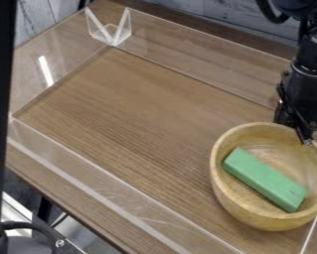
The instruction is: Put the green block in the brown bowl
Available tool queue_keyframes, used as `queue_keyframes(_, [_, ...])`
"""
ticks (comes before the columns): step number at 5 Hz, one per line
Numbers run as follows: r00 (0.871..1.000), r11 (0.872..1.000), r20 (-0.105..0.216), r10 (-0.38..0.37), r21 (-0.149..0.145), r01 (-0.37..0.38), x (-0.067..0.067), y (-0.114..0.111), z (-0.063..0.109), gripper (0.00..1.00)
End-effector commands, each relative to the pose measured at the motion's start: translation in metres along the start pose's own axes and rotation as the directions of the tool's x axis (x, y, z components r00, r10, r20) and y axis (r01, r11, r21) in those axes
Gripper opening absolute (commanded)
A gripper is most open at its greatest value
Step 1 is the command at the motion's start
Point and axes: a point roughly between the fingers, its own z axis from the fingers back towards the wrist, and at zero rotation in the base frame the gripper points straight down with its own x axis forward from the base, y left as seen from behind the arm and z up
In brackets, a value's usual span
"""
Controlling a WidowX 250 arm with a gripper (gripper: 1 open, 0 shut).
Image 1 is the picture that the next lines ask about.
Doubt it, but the clear acrylic corner bracket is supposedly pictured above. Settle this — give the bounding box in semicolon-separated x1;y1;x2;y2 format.
84;8;131;47

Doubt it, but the black cable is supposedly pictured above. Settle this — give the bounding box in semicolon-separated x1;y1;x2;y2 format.
0;220;56;254

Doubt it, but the grey metal base plate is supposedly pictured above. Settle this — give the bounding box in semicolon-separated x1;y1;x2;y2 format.
31;224;86;254

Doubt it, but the clear acrylic tray wall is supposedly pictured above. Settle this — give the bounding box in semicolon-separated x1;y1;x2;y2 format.
7;0;317;254

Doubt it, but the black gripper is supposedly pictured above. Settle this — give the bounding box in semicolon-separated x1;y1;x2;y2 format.
273;61;317;146

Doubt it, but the light wooden bowl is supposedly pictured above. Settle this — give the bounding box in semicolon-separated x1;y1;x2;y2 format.
210;122;317;231

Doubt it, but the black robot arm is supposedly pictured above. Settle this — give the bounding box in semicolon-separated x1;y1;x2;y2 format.
254;0;317;145

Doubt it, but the green rectangular block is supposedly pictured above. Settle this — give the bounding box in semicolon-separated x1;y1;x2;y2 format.
222;148;308;212

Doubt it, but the black table leg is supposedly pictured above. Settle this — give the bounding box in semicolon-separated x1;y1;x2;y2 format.
37;197;54;223

